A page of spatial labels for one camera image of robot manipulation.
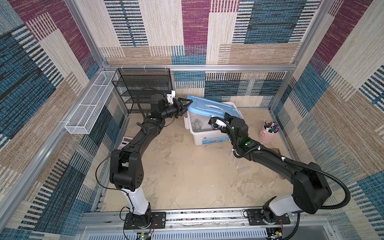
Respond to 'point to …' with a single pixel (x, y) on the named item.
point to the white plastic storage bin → (203, 134)
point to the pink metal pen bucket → (267, 134)
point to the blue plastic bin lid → (210, 108)
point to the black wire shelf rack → (136, 86)
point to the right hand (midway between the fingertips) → (228, 113)
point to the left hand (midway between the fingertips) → (193, 101)
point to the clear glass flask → (197, 125)
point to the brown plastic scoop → (276, 150)
